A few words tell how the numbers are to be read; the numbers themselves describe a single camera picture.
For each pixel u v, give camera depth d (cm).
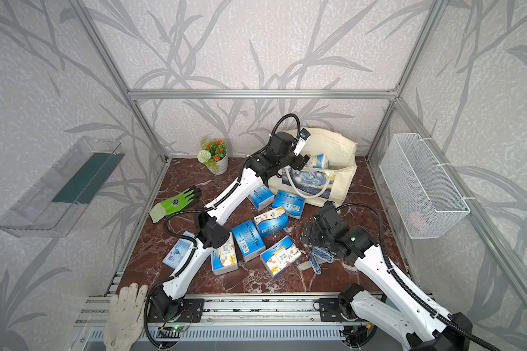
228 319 74
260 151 71
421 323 39
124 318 73
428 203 60
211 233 66
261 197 96
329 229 55
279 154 67
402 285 42
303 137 73
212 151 105
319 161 96
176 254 81
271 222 87
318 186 93
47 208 64
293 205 94
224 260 79
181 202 102
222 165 108
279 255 79
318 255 85
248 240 83
